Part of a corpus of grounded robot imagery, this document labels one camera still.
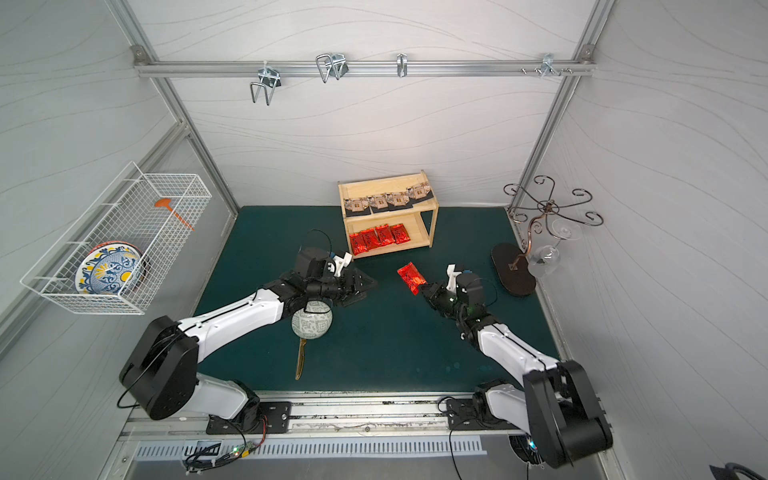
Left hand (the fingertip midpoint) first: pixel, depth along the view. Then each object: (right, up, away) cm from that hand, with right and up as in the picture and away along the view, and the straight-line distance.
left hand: (373, 290), depth 78 cm
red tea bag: (-6, +12, +26) cm, 29 cm away
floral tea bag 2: (+2, +26, +17) cm, 31 cm away
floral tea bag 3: (+7, +26, +17) cm, 32 cm away
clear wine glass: (+46, +8, +1) cm, 47 cm away
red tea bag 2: (-1, +13, +29) cm, 32 cm away
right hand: (+12, 0, +7) cm, 14 cm away
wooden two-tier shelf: (+2, +21, +13) cm, 25 cm away
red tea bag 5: (+11, +2, +9) cm, 14 cm away
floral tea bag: (-6, +24, +15) cm, 29 cm away
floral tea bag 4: (+14, +29, +18) cm, 37 cm away
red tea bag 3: (+2, +15, +29) cm, 33 cm away
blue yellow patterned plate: (-54, +8, -16) cm, 57 cm away
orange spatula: (-56, +24, +1) cm, 61 cm away
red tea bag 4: (+8, +15, +29) cm, 34 cm away
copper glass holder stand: (+48, +3, +23) cm, 53 cm away
